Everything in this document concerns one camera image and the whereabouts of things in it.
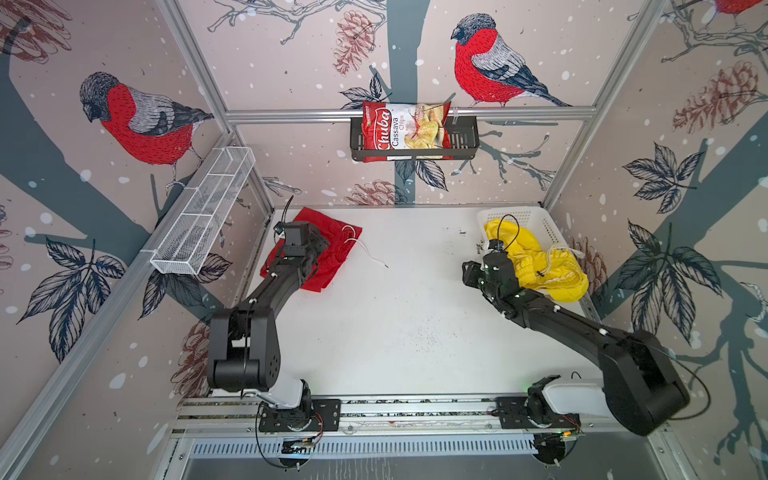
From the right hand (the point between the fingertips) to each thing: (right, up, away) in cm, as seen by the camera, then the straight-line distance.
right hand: (464, 269), depth 88 cm
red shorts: (-41, +10, +19) cm, 46 cm away
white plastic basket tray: (+31, +16, +18) cm, 39 cm away
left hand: (-45, +9, +2) cm, 46 cm away
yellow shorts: (+29, -2, +3) cm, 30 cm away
